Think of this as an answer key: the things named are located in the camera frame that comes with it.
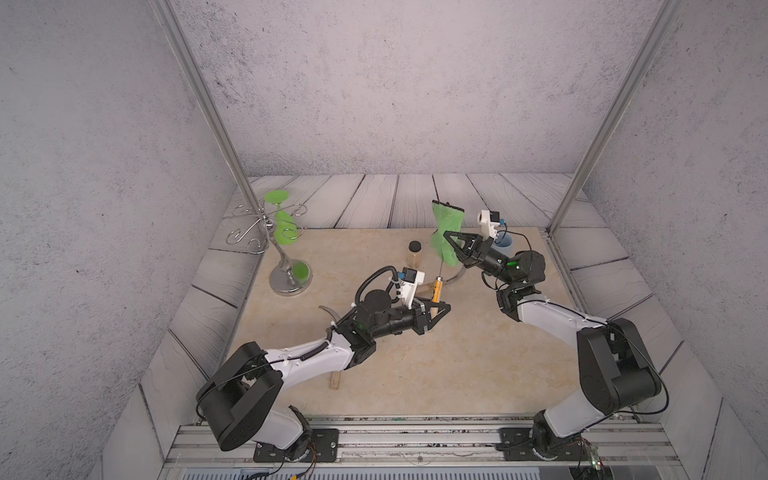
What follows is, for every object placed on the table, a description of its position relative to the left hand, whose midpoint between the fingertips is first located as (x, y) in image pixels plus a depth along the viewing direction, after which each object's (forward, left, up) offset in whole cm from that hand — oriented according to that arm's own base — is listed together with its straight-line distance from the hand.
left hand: (452, 313), depth 70 cm
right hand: (+11, +2, +12) cm, 17 cm away
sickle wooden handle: (-5, +30, -23) cm, 38 cm away
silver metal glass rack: (+28, +49, -22) cm, 61 cm away
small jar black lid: (+35, +5, -15) cm, 38 cm away
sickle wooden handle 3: (+25, -5, -23) cm, 35 cm away
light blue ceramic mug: (+38, -27, -18) cm, 51 cm away
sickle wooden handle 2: (+4, +3, +3) cm, 6 cm away
